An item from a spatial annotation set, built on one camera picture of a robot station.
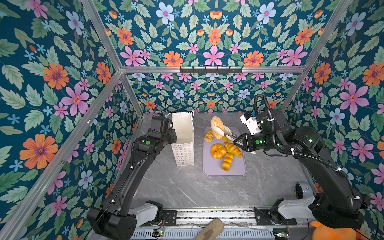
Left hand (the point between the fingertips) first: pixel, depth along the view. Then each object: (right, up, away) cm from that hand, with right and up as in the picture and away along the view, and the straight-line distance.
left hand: (174, 129), depth 73 cm
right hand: (+28, -4, -13) cm, 31 cm away
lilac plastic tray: (+20, -24, +18) cm, 36 cm away
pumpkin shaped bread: (+24, -14, +22) cm, 35 cm away
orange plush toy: (+67, -46, -8) cm, 82 cm away
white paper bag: (+4, -10, +3) cm, 12 cm away
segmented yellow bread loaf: (+28, -20, +13) cm, 37 cm away
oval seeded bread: (+22, +3, -4) cm, 22 cm away
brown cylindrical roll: (+18, -47, -6) cm, 50 cm away
